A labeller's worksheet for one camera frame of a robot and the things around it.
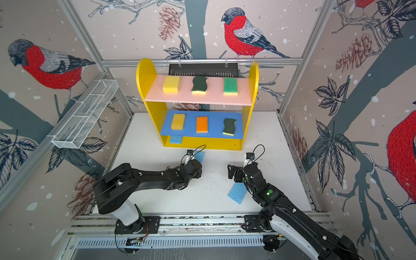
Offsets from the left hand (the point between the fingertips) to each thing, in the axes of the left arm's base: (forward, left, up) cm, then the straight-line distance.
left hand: (199, 164), depth 91 cm
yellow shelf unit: (+48, +3, -7) cm, 48 cm away
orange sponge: (+19, -1, +13) cm, 23 cm away
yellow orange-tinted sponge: (+21, +14, +12) cm, 28 cm away
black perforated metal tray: (+46, -11, +31) cm, 57 cm away
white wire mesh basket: (+13, +56, +28) cm, 64 cm away
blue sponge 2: (-15, -21, -2) cm, 26 cm away
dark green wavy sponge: (+17, -17, +13) cm, 28 cm away
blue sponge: (+18, +17, -1) cm, 25 cm away
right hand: (-4, -19, +7) cm, 21 cm away
